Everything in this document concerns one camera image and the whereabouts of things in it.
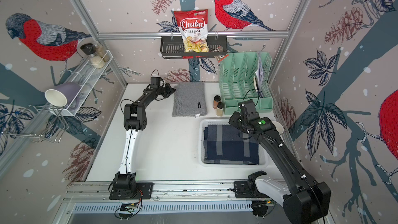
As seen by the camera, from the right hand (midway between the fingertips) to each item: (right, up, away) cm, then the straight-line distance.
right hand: (232, 118), depth 80 cm
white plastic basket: (+15, -20, -4) cm, 25 cm away
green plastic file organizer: (+10, +30, +35) cm, 47 cm away
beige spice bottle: (-5, +3, +16) cm, 17 cm away
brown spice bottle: (-6, +9, +20) cm, 23 cm away
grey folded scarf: (-25, +9, +27) cm, 38 cm away
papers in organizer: (+19, +23, +13) cm, 33 cm away
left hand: (-34, +19, +35) cm, 53 cm away
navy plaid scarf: (-3, -15, +2) cm, 15 cm away
